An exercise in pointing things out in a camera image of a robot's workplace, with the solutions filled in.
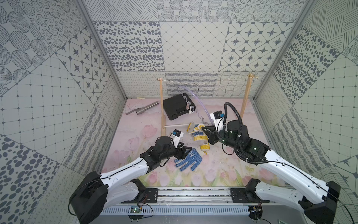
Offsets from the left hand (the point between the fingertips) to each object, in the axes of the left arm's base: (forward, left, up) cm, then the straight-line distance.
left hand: (191, 148), depth 76 cm
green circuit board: (-27, +29, -17) cm, 43 cm away
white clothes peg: (+27, -1, +2) cm, 28 cm away
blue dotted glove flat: (+2, -2, -15) cm, 15 cm away
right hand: (+5, -6, +12) cm, 15 cm away
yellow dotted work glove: (0, -6, +10) cm, 12 cm away
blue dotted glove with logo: (+5, -4, +10) cm, 12 cm away
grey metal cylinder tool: (+37, +41, -11) cm, 56 cm away
